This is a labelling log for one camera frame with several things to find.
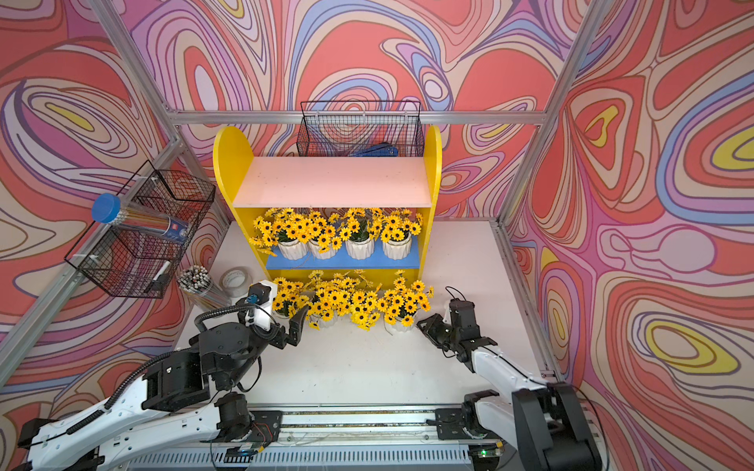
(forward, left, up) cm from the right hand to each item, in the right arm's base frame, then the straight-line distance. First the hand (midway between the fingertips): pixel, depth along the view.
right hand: (420, 332), depth 87 cm
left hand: (-4, +31, +27) cm, 41 cm away
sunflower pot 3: (+3, +7, +12) cm, 14 cm away
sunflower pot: (+5, +25, +13) cm, 29 cm away
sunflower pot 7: (+20, +6, +24) cm, 32 cm away
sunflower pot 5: (+17, +27, +24) cm, 40 cm away
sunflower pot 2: (+3, +16, +12) cm, 20 cm away
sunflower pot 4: (+20, +38, +26) cm, 50 cm away
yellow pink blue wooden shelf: (+27, +24, +24) cm, 43 cm away
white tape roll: (+22, +62, 0) cm, 66 cm away
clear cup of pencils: (+9, +62, +17) cm, 65 cm away
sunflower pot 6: (+19, +17, +26) cm, 36 cm away
